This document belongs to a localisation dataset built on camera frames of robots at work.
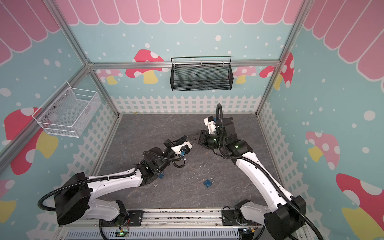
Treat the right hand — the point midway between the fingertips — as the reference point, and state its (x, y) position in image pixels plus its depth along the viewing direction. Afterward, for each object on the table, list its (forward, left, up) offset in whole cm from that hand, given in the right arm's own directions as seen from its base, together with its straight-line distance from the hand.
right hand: (190, 138), depth 69 cm
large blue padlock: (-11, -9, -29) cm, 32 cm away
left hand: (+4, +4, -3) cm, 6 cm away
